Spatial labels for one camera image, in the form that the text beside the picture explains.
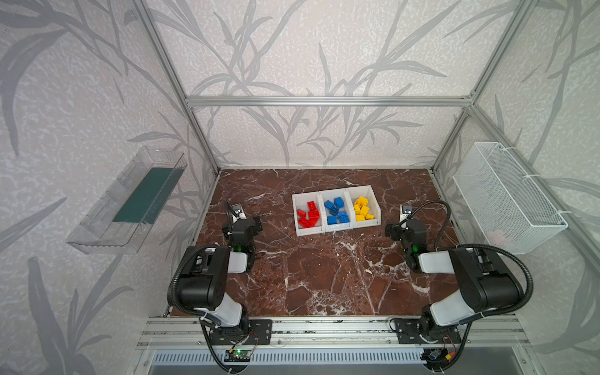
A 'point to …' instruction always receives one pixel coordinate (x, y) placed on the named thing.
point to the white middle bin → (330, 195)
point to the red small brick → (312, 205)
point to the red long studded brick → (307, 223)
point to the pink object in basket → (495, 237)
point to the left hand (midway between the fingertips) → (244, 209)
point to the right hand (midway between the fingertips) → (402, 212)
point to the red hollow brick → (302, 214)
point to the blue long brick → (343, 217)
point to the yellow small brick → (369, 216)
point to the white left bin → (300, 201)
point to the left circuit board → (237, 355)
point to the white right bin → (368, 192)
